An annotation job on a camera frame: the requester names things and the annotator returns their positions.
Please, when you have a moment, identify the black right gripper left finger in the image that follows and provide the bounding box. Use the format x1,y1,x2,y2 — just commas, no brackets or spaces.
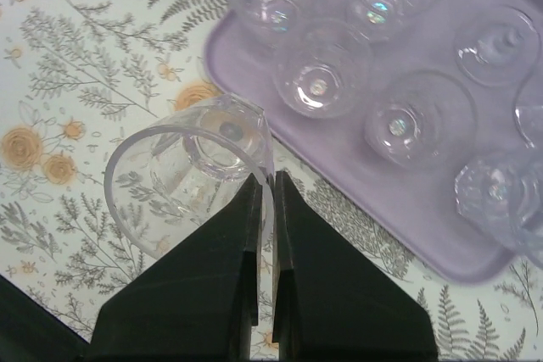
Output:
87,175,262,361

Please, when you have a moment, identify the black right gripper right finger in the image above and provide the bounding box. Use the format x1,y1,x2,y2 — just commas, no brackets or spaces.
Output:
272,171,437,361

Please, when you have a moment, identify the clear faceted glass extra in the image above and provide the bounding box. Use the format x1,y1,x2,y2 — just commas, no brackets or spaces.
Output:
104,94,274,259

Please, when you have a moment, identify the clear tall tumbler glass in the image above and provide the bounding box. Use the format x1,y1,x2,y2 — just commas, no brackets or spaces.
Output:
455,148,542,268

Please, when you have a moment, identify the clear wine glass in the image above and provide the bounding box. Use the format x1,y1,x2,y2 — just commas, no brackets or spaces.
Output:
513,80,542,148

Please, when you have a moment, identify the clear champagne flute glass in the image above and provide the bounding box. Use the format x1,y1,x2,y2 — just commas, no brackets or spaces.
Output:
453,5,542,87

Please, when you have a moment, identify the lilac plastic tray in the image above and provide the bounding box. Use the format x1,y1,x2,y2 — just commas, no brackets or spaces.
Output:
204,0,542,284

